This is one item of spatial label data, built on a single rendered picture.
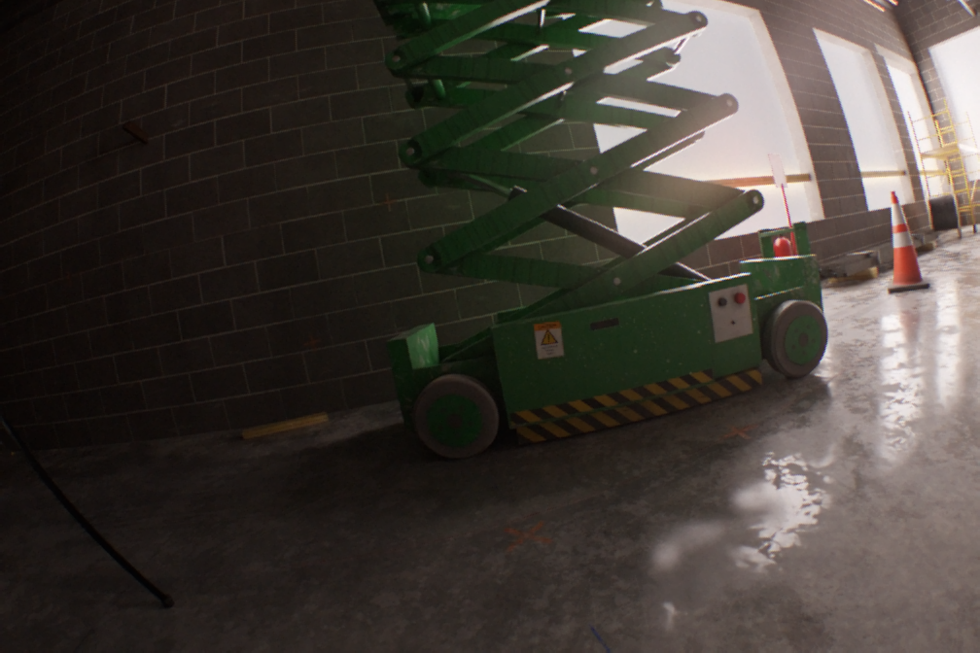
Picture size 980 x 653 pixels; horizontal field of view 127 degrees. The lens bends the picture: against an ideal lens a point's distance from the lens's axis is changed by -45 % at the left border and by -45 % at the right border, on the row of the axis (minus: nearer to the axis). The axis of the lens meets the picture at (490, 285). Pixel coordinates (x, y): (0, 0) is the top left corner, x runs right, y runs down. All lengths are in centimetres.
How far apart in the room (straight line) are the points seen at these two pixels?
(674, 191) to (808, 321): 76
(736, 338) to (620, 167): 79
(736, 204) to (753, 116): 301
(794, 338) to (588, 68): 135
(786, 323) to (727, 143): 282
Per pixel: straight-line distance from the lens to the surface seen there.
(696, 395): 170
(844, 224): 543
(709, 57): 476
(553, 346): 149
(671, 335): 158
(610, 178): 177
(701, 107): 195
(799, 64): 572
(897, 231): 367
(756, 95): 504
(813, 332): 191
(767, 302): 189
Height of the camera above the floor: 59
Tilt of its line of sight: level
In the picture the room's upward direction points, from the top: 11 degrees counter-clockwise
